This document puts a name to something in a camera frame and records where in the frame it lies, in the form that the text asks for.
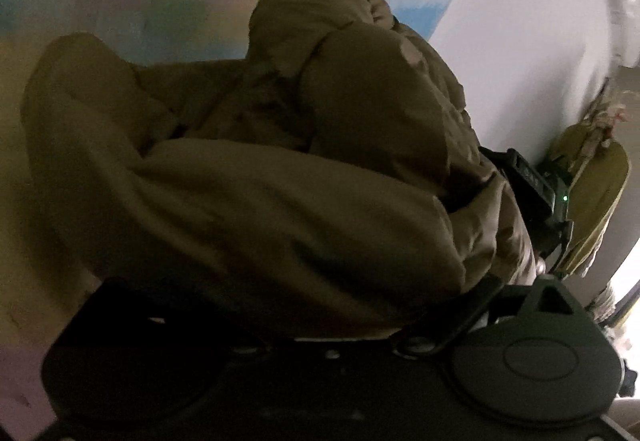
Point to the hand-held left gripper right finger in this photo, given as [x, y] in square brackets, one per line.
[465, 321]

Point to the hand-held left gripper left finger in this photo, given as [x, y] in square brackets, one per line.
[150, 313]

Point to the brown padded jacket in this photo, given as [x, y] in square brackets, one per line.
[300, 181]

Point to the olive hanging bag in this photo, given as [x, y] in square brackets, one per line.
[595, 191]

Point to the pink bed sheet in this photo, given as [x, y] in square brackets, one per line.
[20, 396]

